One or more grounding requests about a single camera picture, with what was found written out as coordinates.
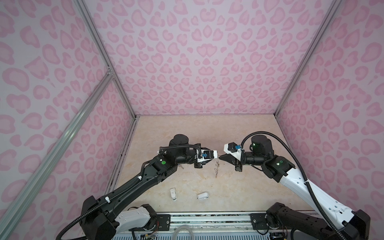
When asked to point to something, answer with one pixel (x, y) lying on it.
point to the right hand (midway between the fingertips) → (222, 155)
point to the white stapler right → (202, 196)
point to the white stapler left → (173, 192)
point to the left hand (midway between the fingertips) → (216, 149)
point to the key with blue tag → (181, 166)
